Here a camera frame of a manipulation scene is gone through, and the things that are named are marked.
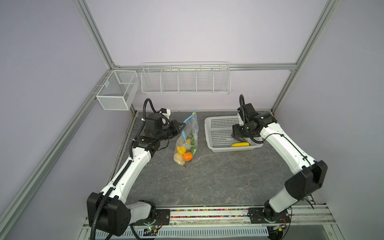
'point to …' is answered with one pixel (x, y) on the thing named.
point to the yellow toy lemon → (181, 150)
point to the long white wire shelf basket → (186, 77)
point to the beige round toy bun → (179, 159)
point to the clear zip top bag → (186, 145)
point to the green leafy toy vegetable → (193, 147)
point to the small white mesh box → (119, 90)
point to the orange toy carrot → (188, 156)
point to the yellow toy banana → (240, 144)
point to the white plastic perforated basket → (218, 130)
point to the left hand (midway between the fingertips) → (186, 126)
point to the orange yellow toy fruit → (188, 140)
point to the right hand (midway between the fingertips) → (239, 133)
